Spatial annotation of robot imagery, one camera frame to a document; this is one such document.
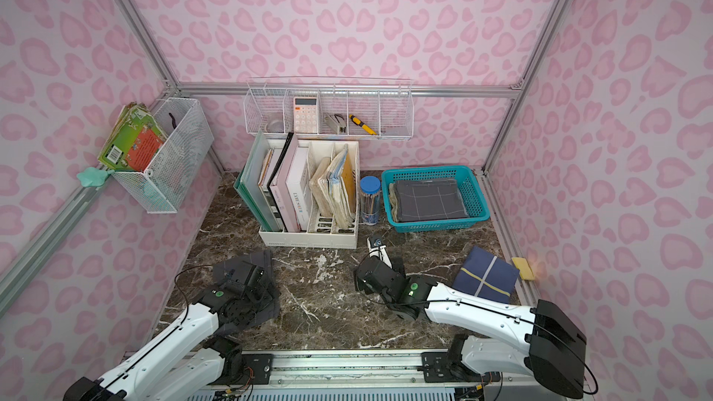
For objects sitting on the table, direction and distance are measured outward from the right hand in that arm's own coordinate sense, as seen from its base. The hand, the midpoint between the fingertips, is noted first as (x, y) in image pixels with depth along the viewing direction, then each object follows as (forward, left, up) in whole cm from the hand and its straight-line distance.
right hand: (368, 266), depth 80 cm
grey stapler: (+48, +13, +14) cm, 52 cm away
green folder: (+14, +33, +19) cm, 40 cm away
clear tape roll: (+44, +33, +16) cm, 57 cm away
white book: (+19, +21, +14) cm, 32 cm away
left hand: (-6, +30, -10) cm, 32 cm away
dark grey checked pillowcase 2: (+6, +36, -10) cm, 37 cm away
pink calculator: (+46, +22, +19) cm, 54 cm away
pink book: (+15, +24, +18) cm, 34 cm away
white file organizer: (+21, +11, +12) cm, 26 cm away
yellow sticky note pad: (+6, -53, -17) cm, 56 cm away
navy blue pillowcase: (+3, -37, -12) cm, 39 cm away
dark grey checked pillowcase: (+30, -19, -8) cm, 37 cm away
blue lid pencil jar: (+22, 0, +2) cm, 22 cm away
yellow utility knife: (+47, +4, +15) cm, 49 cm away
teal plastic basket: (+35, -36, -5) cm, 51 cm away
